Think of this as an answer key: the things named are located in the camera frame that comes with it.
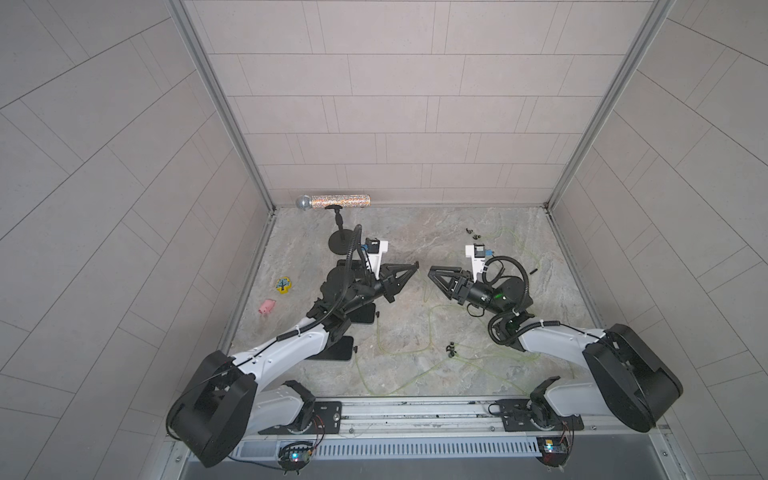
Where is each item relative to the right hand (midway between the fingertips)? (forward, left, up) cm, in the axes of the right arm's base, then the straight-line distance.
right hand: (432, 279), depth 71 cm
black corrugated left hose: (+29, +21, -16) cm, 40 cm away
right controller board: (-33, -25, -24) cm, 48 cm away
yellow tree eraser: (+13, +45, -19) cm, 50 cm away
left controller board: (-31, +33, -18) cm, 49 cm away
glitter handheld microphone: (+27, +34, +3) cm, 44 cm away
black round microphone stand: (+28, +27, -17) cm, 43 cm away
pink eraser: (+6, +48, -18) cm, 52 cm away
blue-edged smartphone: (-8, +16, +2) cm, 18 cm away
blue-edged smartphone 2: (-16, +21, +2) cm, 26 cm away
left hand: (+1, +3, +2) cm, 4 cm away
